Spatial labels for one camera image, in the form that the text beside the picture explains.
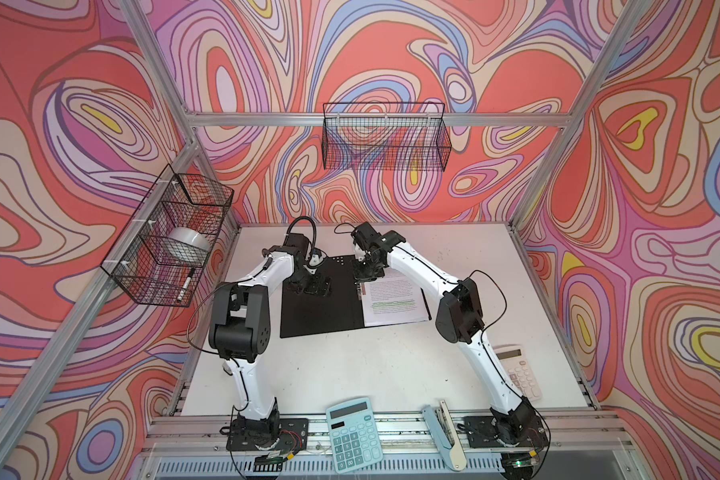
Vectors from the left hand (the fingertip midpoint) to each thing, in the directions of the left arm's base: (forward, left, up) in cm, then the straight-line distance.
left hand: (319, 287), depth 96 cm
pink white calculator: (-24, -57, -2) cm, 62 cm away
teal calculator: (-41, -12, -2) cm, 43 cm away
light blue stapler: (-42, -34, -1) cm, 54 cm away
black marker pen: (-12, +30, +21) cm, 38 cm away
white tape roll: (-6, +27, +29) cm, 40 cm away
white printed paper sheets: (-2, -25, -4) cm, 25 cm away
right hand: (+1, -13, +1) cm, 13 cm away
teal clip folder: (-7, +3, -5) cm, 8 cm away
